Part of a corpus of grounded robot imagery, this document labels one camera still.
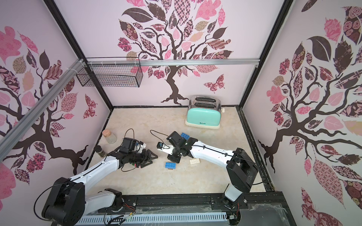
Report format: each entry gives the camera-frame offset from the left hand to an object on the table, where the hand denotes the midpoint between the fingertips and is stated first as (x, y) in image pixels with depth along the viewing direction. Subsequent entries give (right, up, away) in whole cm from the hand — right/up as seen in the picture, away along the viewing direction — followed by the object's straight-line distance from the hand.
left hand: (156, 161), depth 82 cm
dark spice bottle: (-47, +4, +19) cm, 50 cm away
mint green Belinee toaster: (+31, +30, +15) cm, 46 cm away
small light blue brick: (+8, -3, +2) cm, 9 cm away
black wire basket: (-24, +58, +13) cm, 64 cm away
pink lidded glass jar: (-33, +13, +11) cm, 37 cm away
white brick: (+23, -1, +6) cm, 24 cm away
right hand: (+9, +5, +1) cm, 10 cm away
